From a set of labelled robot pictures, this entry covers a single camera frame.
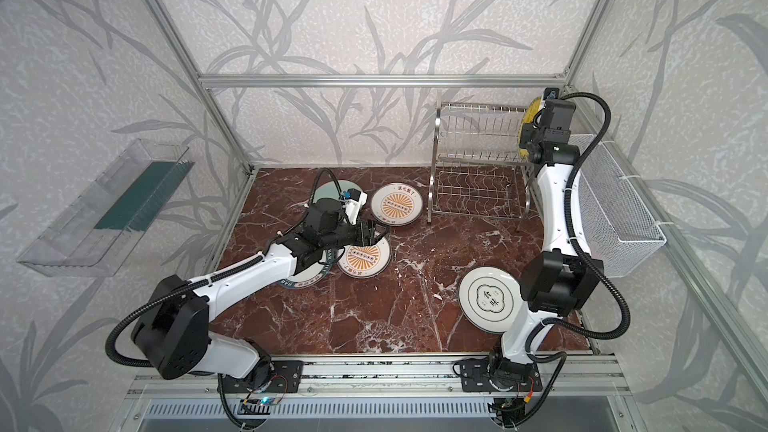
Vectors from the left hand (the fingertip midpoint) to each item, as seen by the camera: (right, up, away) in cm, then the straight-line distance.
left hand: (387, 221), depth 80 cm
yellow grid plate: (+42, +30, +9) cm, 52 cm away
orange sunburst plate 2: (+2, +4, +28) cm, 29 cm away
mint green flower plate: (-14, +9, -5) cm, 17 cm away
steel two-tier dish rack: (+36, +18, +43) cm, 59 cm away
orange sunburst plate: (-8, -14, +14) cm, 21 cm away
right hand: (+42, +28, 0) cm, 50 cm away
